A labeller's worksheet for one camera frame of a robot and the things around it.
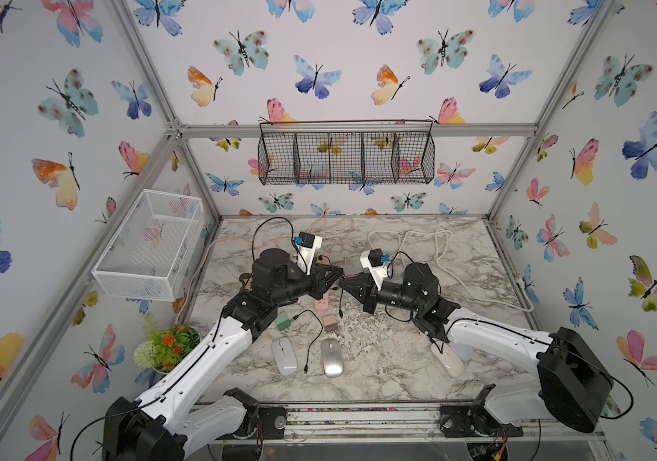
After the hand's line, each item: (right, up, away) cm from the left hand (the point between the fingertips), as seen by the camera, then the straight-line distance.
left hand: (342, 270), depth 70 cm
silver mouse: (-3, -26, +13) cm, 29 cm away
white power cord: (+35, +2, +36) cm, 50 cm away
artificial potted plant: (-42, -18, -2) cm, 46 cm away
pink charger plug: (-4, -18, +19) cm, 27 cm away
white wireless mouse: (-16, -27, +13) cm, 34 cm away
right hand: (0, -3, 0) cm, 3 cm away
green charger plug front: (-19, -18, +20) cm, 33 cm away
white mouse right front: (+30, -26, +11) cm, 41 cm away
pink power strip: (-6, -13, +23) cm, 27 cm away
